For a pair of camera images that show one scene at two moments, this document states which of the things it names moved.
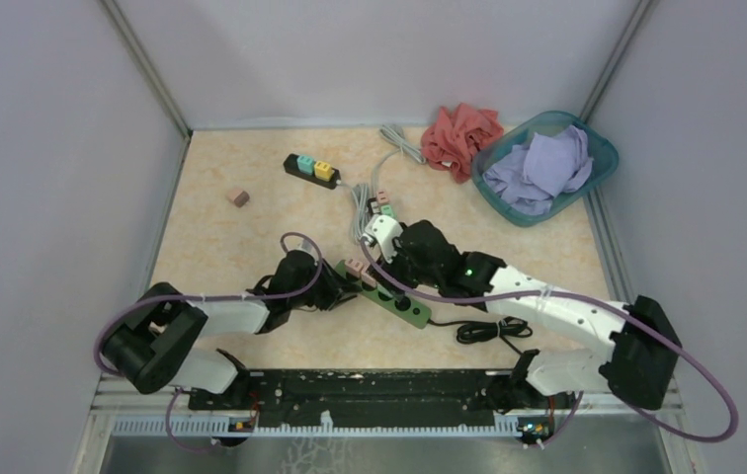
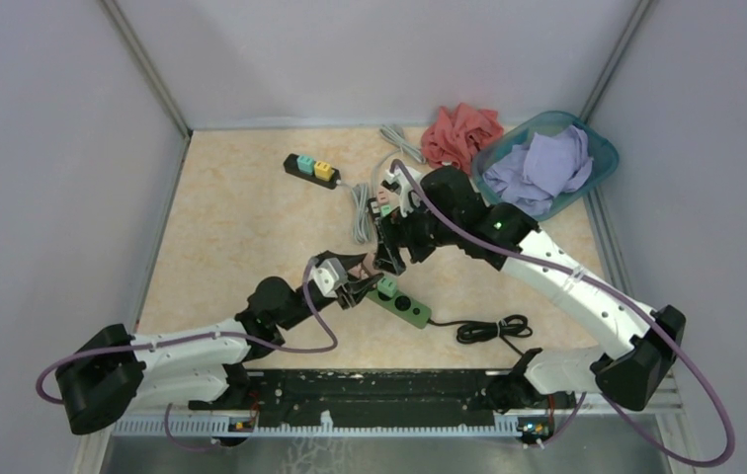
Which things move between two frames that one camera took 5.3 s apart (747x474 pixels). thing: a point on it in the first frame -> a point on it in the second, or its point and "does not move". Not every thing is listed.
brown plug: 240,197 -> 369,263
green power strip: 406,307 does not move
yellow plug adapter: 323,170 does not move
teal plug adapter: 305,164 does not move
